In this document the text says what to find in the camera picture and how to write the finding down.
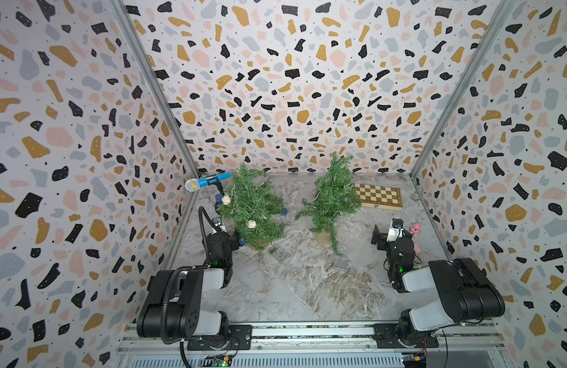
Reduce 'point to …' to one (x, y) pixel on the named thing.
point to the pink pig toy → (414, 228)
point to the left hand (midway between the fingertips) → (226, 230)
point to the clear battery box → (342, 260)
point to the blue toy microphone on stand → (193, 185)
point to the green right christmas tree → (336, 192)
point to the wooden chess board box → (379, 197)
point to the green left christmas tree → (256, 209)
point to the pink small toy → (417, 248)
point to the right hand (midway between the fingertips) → (392, 227)
